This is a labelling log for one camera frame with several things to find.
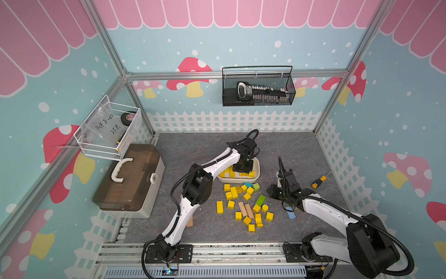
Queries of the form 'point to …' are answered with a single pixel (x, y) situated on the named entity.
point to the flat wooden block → (190, 222)
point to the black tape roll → (126, 118)
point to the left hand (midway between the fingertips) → (246, 173)
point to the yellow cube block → (231, 204)
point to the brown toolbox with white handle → (128, 188)
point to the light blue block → (291, 214)
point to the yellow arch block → (258, 220)
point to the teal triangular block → (248, 184)
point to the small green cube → (256, 187)
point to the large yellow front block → (220, 207)
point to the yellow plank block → (227, 170)
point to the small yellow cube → (251, 174)
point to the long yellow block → (232, 173)
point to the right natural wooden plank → (250, 210)
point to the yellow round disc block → (265, 208)
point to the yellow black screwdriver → (322, 179)
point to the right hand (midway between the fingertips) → (269, 190)
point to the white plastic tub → (244, 179)
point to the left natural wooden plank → (243, 209)
